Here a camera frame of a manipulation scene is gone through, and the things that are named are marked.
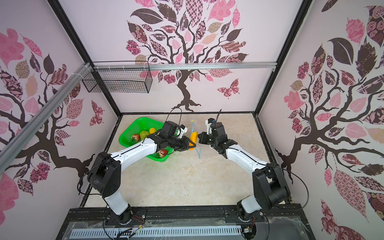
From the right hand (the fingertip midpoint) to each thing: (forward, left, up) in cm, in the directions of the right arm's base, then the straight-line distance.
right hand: (198, 133), depth 86 cm
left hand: (-9, +3, -3) cm, 9 cm away
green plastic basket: (+18, +40, -11) cm, 45 cm away
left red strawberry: (+7, +43, -13) cm, 46 cm away
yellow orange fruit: (+12, +33, -12) cm, 37 cm away
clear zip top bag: (+4, +2, -1) cm, 4 cm away
